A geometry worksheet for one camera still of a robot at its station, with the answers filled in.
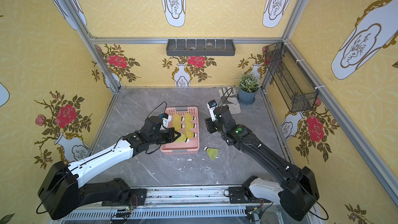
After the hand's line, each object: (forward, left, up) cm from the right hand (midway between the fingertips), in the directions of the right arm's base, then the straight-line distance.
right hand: (209, 119), depth 80 cm
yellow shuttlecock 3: (+4, +19, -16) cm, 25 cm away
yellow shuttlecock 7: (-11, -3, -16) cm, 20 cm away
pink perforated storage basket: (-7, +9, -19) cm, 22 cm away
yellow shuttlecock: (+10, +21, -16) cm, 28 cm away
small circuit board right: (-36, -20, -20) cm, 46 cm away
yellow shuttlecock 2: (+11, +13, -16) cm, 23 cm away
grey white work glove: (+34, -15, -21) cm, 42 cm away
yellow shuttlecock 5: (-1, +12, -15) cm, 19 cm away
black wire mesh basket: (+18, -46, +7) cm, 50 cm away
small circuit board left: (-40, +39, -21) cm, 60 cm away
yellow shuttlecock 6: (-8, +14, -9) cm, 18 cm away
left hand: (-7, +13, -5) cm, 16 cm away
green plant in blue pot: (+30, -25, -4) cm, 39 cm away
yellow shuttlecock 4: (+4, +12, -14) cm, 19 cm away
